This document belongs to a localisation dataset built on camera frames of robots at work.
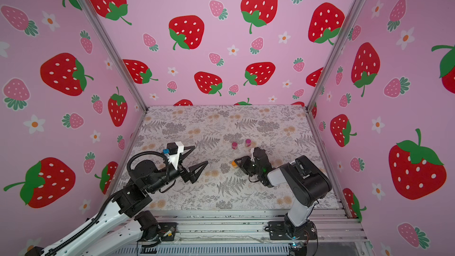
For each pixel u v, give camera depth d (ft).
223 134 3.54
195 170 1.91
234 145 3.30
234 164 3.01
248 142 3.32
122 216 1.59
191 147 2.22
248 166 2.72
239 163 2.96
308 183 1.59
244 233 2.46
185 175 1.88
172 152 1.80
